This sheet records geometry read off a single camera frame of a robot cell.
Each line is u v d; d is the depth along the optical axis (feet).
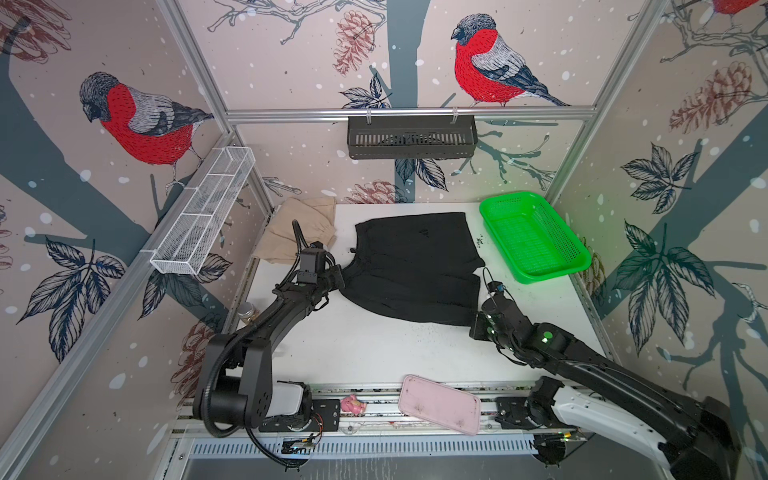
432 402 2.40
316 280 2.29
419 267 3.31
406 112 3.01
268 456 2.24
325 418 2.39
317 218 3.76
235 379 1.38
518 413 2.40
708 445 1.28
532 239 3.63
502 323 1.91
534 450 2.29
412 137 3.49
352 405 2.39
